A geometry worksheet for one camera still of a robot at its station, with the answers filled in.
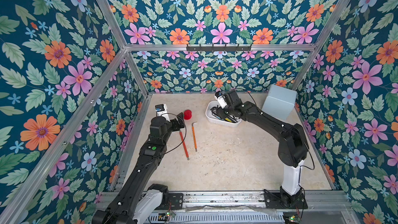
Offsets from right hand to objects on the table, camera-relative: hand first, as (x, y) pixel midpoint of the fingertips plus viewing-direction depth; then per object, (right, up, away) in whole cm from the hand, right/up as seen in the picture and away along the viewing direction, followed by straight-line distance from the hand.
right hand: (221, 107), depth 92 cm
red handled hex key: (-22, -24, 0) cm, 32 cm away
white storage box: (-6, +2, +14) cm, 15 cm away
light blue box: (+37, +3, +4) cm, 37 cm away
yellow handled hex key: (+6, -9, +12) cm, 16 cm away
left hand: (-24, -3, -14) cm, 28 cm away
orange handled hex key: (-17, -19, +4) cm, 26 cm away
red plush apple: (-22, -5, +14) cm, 27 cm away
